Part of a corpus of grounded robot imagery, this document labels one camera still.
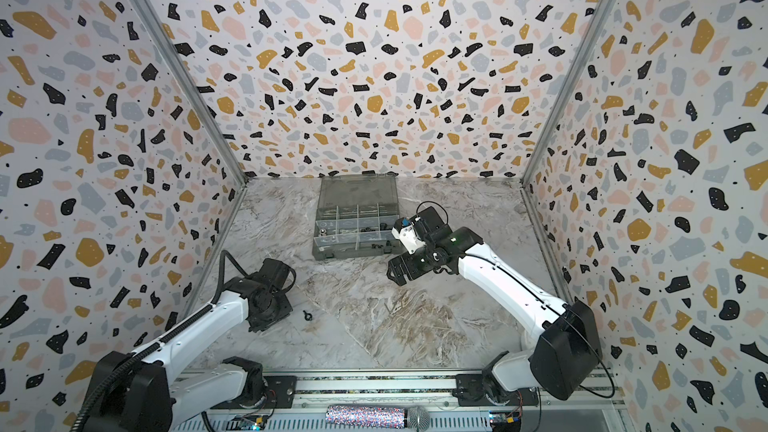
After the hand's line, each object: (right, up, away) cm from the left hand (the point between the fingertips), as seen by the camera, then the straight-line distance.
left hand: (282, 310), depth 84 cm
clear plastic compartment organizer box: (+18, +26, +20) cm, 37 cm away
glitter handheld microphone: (+28, -18, -16) cm, 37 cm away
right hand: (+32, +15, -6) cm, 36 cm away
